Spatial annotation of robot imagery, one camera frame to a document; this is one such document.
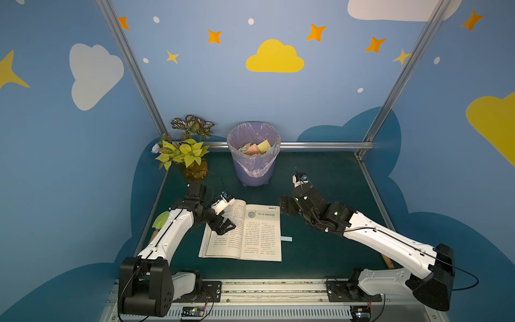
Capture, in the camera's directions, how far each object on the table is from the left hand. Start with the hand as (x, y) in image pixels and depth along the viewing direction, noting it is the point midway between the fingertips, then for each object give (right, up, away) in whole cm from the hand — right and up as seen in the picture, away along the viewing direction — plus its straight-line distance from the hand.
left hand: (226, 216), depth 84 cm
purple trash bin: (+9, +14, +21) cm, 27 cm away
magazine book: (+8, -8, +4) cm, 12 cm away
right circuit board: (+52, -33, -12) cm, 62 cm away
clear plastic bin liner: (+5, +37, +12) cm, 40 cm away
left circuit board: (-10, -32, -12) cm, 36 cm away
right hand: (+27, +9, -7) cm, 29 cm away
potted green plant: (-17, +28, +4) cm, 33 cm away
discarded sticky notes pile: (+12, +31, +20) cm, 38 cm away
